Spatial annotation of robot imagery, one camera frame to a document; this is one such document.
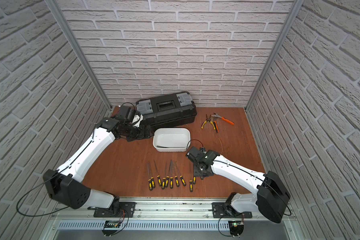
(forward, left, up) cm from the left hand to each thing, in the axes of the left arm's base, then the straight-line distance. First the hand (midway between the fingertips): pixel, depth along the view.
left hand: (149, 132), depth 78 cm
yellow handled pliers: (+26, -38, -19) cm, 50 cm away
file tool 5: (-17, -12, -21) cm, 29 cm away
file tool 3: (-18, -7, -21) cm, 29 cm away
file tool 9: (-19, -25, -20) cm, 37 cm away
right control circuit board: (-41, -44, -22) cm, 64 cm away
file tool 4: (-17, -9, -21) cm, 28 cm away
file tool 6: (-17, -14, -21) cm, 31 cm away
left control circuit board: (-38, +18, -25) cm, 49 cm away
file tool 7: (-17, -17, -21) cm, 32 cm away
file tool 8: (-22, -23, -20) cm, 37 cm away
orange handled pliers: (+30, -45, -20) cm, 57 cm away
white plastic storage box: (+9, -10, -21) cm, 25 cm away
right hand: (-16, -29, -15) cm, 36 cm away
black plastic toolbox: (+21, -8, -6) cm, 23 cm away
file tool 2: (-16, -4, -21) cm, 27 cm away
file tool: (-18, -1, -21) cm, 27 cm away
